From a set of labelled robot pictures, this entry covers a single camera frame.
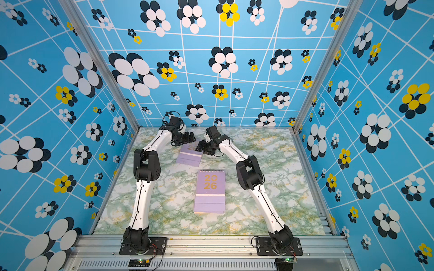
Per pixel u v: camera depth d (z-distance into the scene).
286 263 0.67
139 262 0.72
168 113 1.16
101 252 0.77
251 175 0.69
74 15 0.70
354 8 0.68
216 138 0.85
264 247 0.72
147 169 0.66
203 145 0.96
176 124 0.92
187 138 0.99
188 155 1.05
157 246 0.73
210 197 0.85
